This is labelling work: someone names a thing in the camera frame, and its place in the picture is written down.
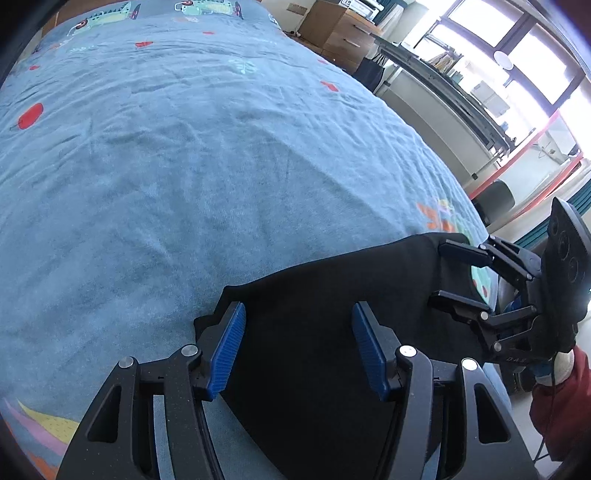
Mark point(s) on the wooden drawer chest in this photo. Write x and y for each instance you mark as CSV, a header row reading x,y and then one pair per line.
x,y
338,34

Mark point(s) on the dark blue bag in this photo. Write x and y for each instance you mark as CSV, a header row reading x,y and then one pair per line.
x,y
370,72

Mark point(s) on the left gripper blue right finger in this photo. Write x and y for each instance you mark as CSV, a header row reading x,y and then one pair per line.
x,y
449,420

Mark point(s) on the red framed mirror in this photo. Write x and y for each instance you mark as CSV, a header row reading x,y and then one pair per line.
x,y
538,168

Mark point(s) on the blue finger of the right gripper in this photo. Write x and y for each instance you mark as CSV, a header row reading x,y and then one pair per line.
x,y
465,253
462,309

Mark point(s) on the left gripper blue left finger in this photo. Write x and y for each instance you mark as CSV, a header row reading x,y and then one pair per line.
x,y
116,439

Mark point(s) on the black pants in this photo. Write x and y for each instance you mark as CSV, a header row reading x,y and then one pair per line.
x,y
298,384

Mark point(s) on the teal curtain right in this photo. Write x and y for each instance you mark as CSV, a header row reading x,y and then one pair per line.
x,y
581,201

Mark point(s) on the long grey desk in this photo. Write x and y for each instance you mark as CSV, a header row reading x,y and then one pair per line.
x,y
452,122

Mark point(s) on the blue patterned bed cover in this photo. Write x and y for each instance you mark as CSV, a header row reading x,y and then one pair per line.
x,y
153,152

